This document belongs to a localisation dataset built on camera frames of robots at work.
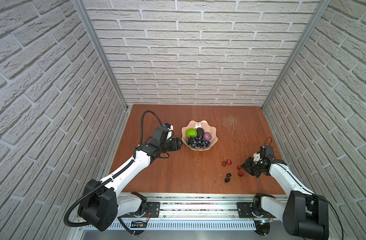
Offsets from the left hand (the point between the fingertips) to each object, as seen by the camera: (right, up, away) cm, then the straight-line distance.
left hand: (179, 140), depth 82 cm
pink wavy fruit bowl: (+18, +6, +20) cm, 28 cm away
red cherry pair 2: (+35, -20, +3) cm, 41 cm away
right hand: (+37, -16, +5) cm, 41 cm away
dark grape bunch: (+11, -3, +10) cm, 15 cm away
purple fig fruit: (+18, +1, +13) cm, 22 cm away
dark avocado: (+13, +3, +17) cm, 21 cm away
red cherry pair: (+27, -15, +7) cm, 32 cm away
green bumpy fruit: (+7, +4, +13) cm, 15 cm away
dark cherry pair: (+27, -22, 0) cm, 35 cm away
